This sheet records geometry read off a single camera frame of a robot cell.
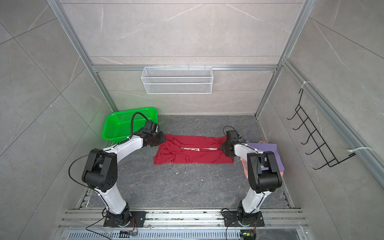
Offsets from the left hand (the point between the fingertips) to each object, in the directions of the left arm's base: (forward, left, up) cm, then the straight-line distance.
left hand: (165, 135), depth 95 cm
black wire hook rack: (-27, -74, +22) cm, 82 cm away
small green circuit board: (-54, -43, -10) cm, 69 cm away
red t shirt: (-5, -8, -10) cm, 14 cm away
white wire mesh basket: (+32, -9, +20) cm, 39 cm away
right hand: (-5, -39, -8) cm, 40 cm away
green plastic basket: (+17, +40, -9) cm, 44 cm away
